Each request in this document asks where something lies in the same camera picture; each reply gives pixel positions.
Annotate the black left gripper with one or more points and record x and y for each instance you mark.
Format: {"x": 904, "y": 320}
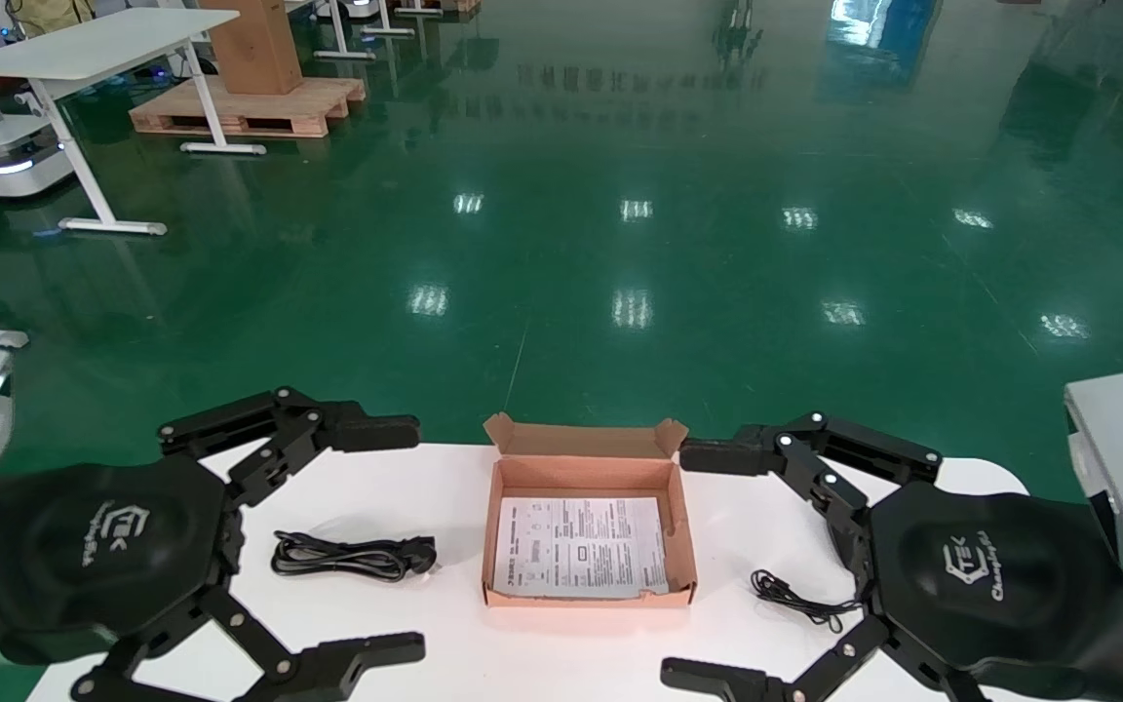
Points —
{"x": 84, "y": 556}

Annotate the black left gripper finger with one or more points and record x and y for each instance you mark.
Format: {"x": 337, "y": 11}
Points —
{"x": 347, "y": 429}

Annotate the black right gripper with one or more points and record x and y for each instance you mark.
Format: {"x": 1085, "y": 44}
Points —
{"x": 1010, "y": 585}

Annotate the open brown cardboard box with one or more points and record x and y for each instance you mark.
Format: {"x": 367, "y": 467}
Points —
{"x": 586, "y": 473}

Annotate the white printed paper manual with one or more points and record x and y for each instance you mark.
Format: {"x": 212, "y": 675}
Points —
{"x": 581, "y": 546}

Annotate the large wooden pallet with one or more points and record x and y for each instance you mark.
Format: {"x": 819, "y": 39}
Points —
{"x": 298, "y": 97}

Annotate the white table leg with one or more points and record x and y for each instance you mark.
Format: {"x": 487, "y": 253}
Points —
{"x": 339, "y": 39}
{"x": 386, "y": 19}

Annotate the tall brown cardboard carton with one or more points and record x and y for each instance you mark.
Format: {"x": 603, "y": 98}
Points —
{"x": 254, "y": 49}

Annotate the white desk with legs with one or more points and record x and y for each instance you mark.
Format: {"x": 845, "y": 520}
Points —
{"x": 84, "y": 44}

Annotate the yellow object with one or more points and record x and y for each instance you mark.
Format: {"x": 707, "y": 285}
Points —
{"x": 50, "y": 12}

